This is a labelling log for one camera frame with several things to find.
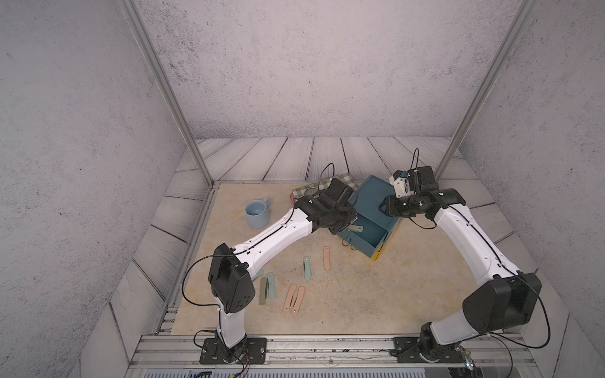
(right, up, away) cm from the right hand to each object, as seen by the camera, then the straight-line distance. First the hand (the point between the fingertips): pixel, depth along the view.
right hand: (386, 207), depth 81 cm
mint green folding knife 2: (-27, -25, +9) cm, 38 cm away
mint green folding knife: (-40, -29, +5) cm, 50 cm away
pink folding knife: (-19, -21, +12) cm, 31 cm away
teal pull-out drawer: (-8, -10, -7) cm, 15 cm away
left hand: (-8, -4, -5) cm, 10 cm away
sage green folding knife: (-9, -8, +3) cm, 12 cm away
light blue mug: (-49, -4, +26) cm, 56 cm away
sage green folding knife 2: (-43, -30, +5) cm, 53 cm away
